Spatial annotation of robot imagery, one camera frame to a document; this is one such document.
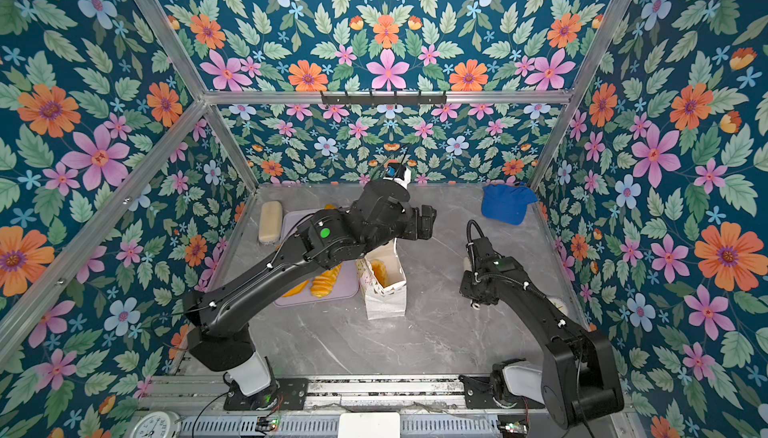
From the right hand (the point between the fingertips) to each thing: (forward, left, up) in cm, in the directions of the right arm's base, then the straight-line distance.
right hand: (469, 289), depth 86 cm
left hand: (+2, +13, +34) cm, 37 cm away
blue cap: (+37, -20, -4) cm, 42 cm away
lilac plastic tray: (+3, +37, -3) cm, 37 cm away
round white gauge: (-32, +75, -1) cm, 82 cm away
